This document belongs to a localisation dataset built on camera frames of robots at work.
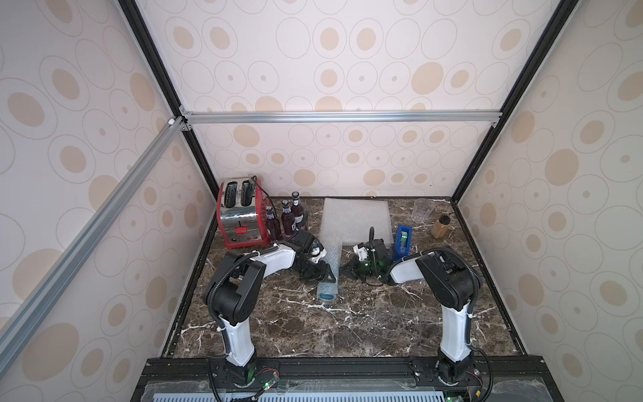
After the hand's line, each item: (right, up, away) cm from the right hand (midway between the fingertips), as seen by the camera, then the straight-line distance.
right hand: (346, 268), depth 96 cm
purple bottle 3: (-19, +22, +3) cm, 30 cm away
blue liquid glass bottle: (-7, -6, -11) cm, 14 cm away
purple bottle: (-28, +16, -2) cm, 32 cm away
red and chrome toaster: (-39, +21, -4) cm, 45 cm away
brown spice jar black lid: (+38, +16, +4) cm, 42 cm away
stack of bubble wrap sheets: (+3, +18, +14) cm, 23 cm away
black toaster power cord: (-36, +36, +1) cm, 50 cm away
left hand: (-4, -3, -7) cm, 9 cm away
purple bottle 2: (-23, +19, +1) cm, 30 cm away
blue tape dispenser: (+23, +10, +1) cm, 25 cm away
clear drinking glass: (+36, +23, +16) cm, 45 cm away
